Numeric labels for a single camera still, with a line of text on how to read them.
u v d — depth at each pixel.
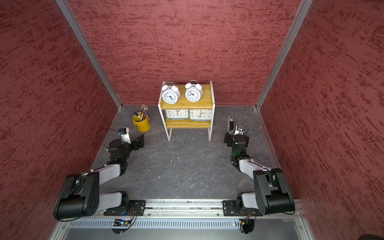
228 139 0.82
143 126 1.00
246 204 0.62
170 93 0.71
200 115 0.89
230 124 1.03
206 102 0.76
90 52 0.88
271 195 0.43
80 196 0.43
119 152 0.69
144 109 0.97
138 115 1.00
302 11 0.73
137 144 0.82
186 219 0.71
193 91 0.73
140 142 0.82
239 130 0.77
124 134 0.77
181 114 0.90
